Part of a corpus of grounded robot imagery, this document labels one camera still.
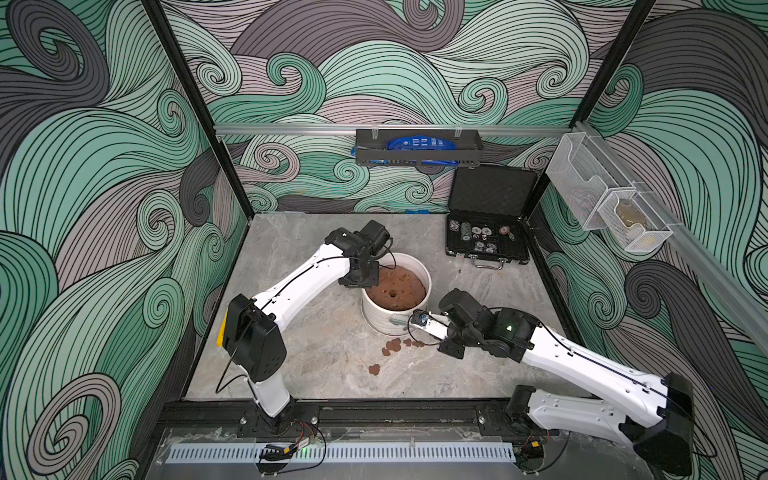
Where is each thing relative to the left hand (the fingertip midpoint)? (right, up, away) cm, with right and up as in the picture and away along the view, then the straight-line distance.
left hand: (369, 278), depth 81 cm
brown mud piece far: (+7, -20, +5) cm, 22 cm away
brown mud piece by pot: (+13, -20, +4) cm, 24 cm away
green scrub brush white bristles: (+8, -10, -8) cm, 15 cm away
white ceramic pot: (+2, -11, -1) cm, 11 cm away
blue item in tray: (+16, +42, +12) cm, 46 cm away
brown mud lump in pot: (+8, -4, +5) cm, 10 cm away
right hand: (+19, -12, -6) cm, 23 cm away
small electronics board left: (-23, -41, -12) cm, 49 cm away
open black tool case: (+46, +17, +37) cm, 61 cm away
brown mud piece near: (+1, -26, +1) cm, 26 cm away
